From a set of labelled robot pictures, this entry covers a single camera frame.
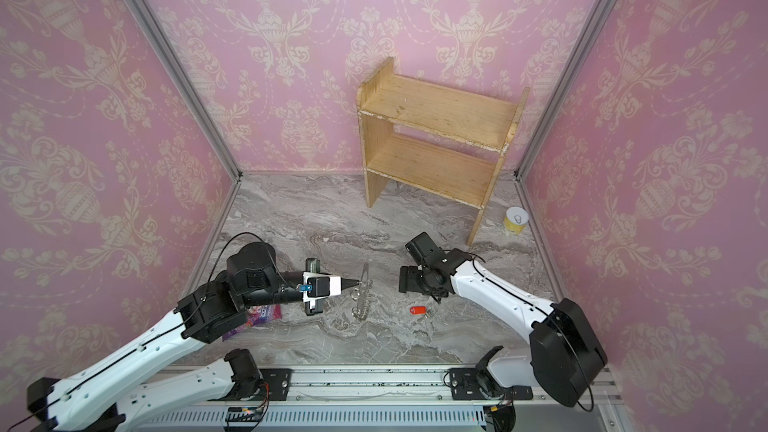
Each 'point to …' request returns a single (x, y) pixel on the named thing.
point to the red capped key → (420, 310)
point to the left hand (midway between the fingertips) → (354, 281)
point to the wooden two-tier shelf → (433, 138)
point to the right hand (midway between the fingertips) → (414, 285)
